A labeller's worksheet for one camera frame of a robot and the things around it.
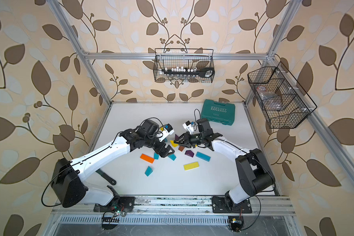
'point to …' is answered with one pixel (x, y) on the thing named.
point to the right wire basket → (283, 102)
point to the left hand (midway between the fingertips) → (169, 146)
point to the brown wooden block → (181, 148)
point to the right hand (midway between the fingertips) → (175, 142)
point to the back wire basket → (184, 65)
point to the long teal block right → (203, 156)
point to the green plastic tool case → (218, 112)
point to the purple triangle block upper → (176, 137)
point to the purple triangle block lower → (189, 153)
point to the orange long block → (147, 158)
